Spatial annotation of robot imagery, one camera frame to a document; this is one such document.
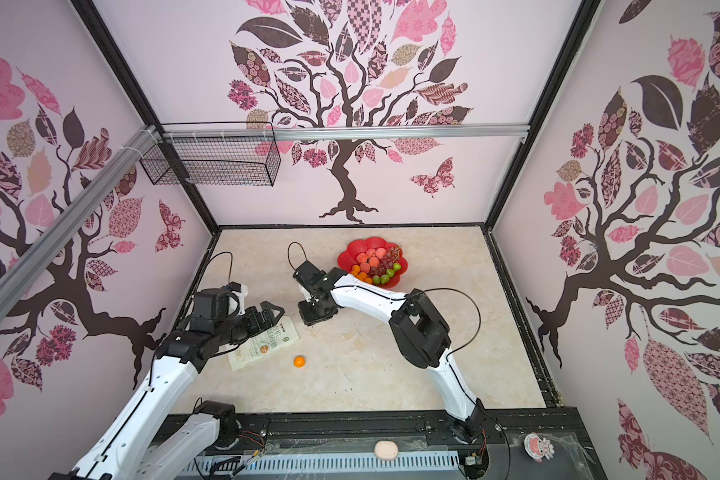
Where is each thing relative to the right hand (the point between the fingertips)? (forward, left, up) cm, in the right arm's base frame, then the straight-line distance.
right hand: (308, 315), depth 88 cm
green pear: (+16, -24, -4) cm, 29 cm away
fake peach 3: (+25, -16, -3) cm, 30 cm away
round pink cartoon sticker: (-34, -58, -3) cm, 67 cm away
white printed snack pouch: (-6, +14, -6) cm, 17 cm away
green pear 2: (+19, -26, -5) cm, 32 cm away
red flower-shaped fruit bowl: (+25, -11, -4) cm, 28 cm away
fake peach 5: (+21, -17, -4) cm, 27 cm away
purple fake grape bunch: (+22, -25, -3) cm, 33 cm away
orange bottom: (-12, +2, -5) cm, 13 cm away
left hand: (-6, +7, +8) cm, 12 cm away
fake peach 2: (+26, -19, -3) cm, 33 cm away
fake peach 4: (+22, -20, -3) cm, 30 cm away
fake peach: (+26, -23, -2) cm, 35 cm away
